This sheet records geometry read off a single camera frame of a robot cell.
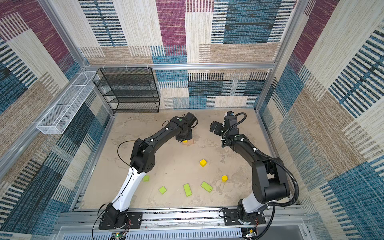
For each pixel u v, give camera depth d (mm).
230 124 693
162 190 819
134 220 733
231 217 736
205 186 833
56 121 705
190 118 821
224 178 839
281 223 720
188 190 826
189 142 1003
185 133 831
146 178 659
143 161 615
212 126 856
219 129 814
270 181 446
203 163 906
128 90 1089
